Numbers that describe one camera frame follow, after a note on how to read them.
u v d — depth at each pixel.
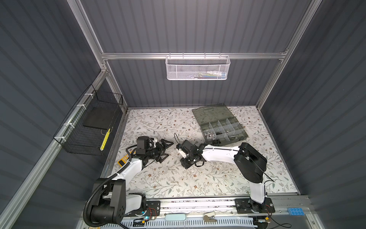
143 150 0.69
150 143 0.73
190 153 0.71
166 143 0.79
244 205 0.74
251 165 0.52
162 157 0.83
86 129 0.72
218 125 1.05
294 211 0.71
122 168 0.51
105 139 0.69
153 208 0.73
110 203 0.41
